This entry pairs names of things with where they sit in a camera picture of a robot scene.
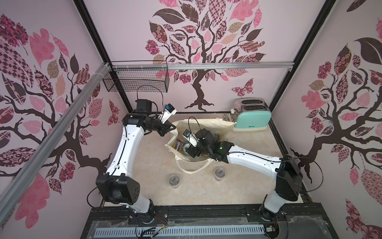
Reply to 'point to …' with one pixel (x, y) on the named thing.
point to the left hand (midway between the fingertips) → (172, 129)
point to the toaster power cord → (230, 117)
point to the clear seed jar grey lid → (174, 181)
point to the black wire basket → (138, 76)
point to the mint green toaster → (252, 114)
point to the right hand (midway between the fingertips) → (190, 139)
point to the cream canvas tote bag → (177, 145)
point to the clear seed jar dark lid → (219, 174)
